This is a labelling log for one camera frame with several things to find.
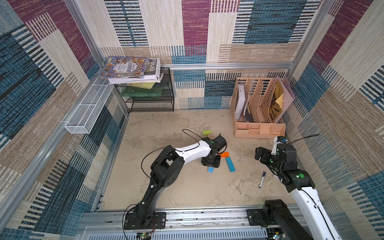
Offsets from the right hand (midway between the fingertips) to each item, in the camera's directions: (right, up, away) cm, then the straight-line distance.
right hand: (264, 149), depth 77 cm
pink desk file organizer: (+9, +26, +28) cm, 39 cm away
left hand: (-23, -12, +14) cm, 30 cm away
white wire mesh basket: (-87, +15, -6) cm, 89 cm away
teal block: (-14, -11, +15) cm, 23 cm away
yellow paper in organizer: (+15, +27, +13) cm, 34 cm away
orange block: (-16, -6, +19) cm, 26 cm away
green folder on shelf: (-78, +34, +22) cm, 88 cm away
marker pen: (+3, -18, +9) cm, 20 cm away
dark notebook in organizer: (+4, +18, +34) cm, 39 cm away
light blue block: (-26, -14, +12) cm, 32 cm away
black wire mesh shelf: (-74, +29, +42) cm, 89 cm away
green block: (-27, +7, +28) cm, 40 cm away
